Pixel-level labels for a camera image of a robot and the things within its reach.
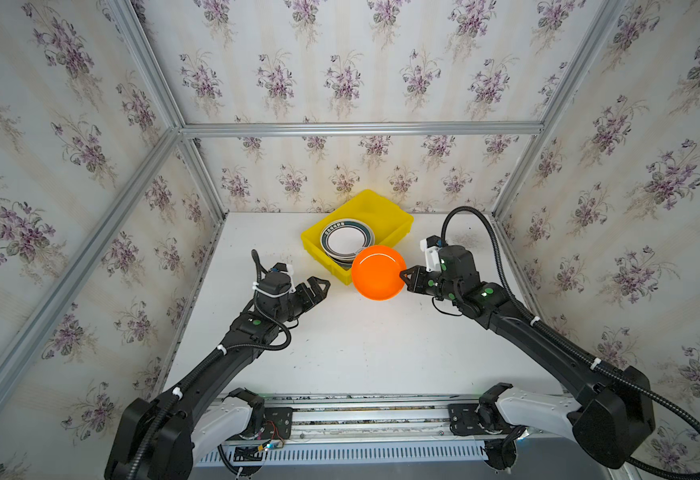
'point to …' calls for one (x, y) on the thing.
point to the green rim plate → (347, 237)
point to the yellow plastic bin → (387, 222)
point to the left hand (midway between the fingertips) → (321, 287)
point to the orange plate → (376, 272)
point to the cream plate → (346, 261)
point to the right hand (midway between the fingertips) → (397, 275)
